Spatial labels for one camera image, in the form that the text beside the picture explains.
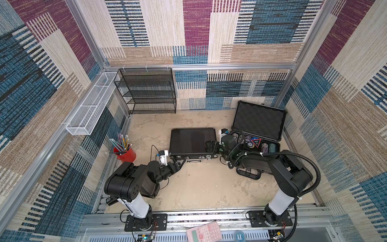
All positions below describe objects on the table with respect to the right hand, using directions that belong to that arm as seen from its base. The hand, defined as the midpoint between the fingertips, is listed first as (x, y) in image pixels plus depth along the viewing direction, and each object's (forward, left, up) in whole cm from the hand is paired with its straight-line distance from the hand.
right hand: (213, 146), depth 95 cm
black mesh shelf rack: (+40, +44, +13) cm, 61 cm away
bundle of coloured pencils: (-3, +54, +6) cm, 54 cm away
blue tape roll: (-45, -9, -6) cm, 46 cm away
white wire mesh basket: (-3, +62, +29) cm, 69 cm away
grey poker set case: (+11, -32, +3) cm, 34 cm away
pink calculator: (-44, +5, -4) cm, 44 cm away
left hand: (-11, +17, +1) cm, 21 cm away
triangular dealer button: (+4, -29, -2) cm, 29 cm away
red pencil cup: (-3, +54, -5) cm, 54 cm away
